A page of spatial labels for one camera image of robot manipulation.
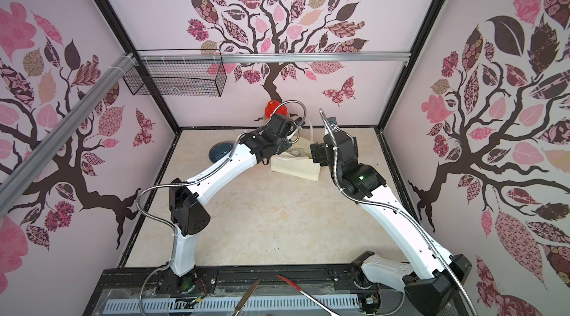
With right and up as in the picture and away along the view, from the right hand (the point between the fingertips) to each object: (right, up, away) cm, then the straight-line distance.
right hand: (332, 139), depth 71 cm
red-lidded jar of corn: (-24, +17, +32) cm, 43 cm away
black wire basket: (-78, +36, +51) cm, 100 cm away
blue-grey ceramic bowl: (-49, -4, +35) cm, 61 cm away
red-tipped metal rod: (-7, -52, -2) cm, 52 cm away
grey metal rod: (-29, -52, 0) cm, 60 cm away
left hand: (-19, +2, +13) cm, 24 cm away
